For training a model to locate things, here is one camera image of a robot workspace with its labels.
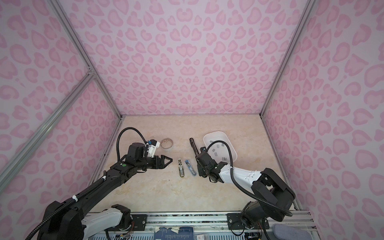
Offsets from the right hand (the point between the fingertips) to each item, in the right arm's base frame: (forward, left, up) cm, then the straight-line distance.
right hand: (202, 165), depth 88 cm
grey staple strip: (+1, -10, +20) cm, 23 cm away
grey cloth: (-31, -38, -1) cm, 50 cm away
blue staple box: (-1, +7, -3) cm, 7 cm away
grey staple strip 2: (+7, -15, -4) cm, 17 cm away
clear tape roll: (+18, +25, -4) cm, 30 cm away
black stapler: (+15, +6, -3) cm, 17 cm away
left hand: (-1, +18, +10) cm, 21 cm away
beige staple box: (-1, +13, -3) cm, 13 cm away
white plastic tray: (+12, -11, -4) cm, 17 cm away
